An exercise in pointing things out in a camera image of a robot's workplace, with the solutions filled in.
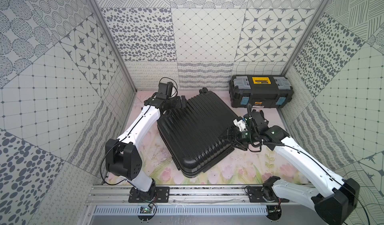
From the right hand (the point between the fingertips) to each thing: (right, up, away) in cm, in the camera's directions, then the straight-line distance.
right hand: (225, 141), depth 73 cm
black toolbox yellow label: (+33, +27, +25) cm, 50 cm away
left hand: (-21, +19, +10) cm, 30 cm away
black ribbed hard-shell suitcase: (-17, +4, -2) cm, 17 cm away
